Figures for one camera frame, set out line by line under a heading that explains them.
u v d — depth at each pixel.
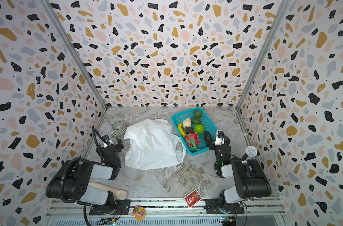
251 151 0.66
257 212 0.75
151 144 0.90
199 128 1.01
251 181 0.45
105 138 0.75
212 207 0.73
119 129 0.98
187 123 1.06
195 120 1.06
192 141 0.87
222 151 0.69
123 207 0.73
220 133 0.76
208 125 1.02
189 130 1.00
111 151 0.69
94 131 0.69
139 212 0.70
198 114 1.06
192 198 0.76
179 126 1.06
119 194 0.74
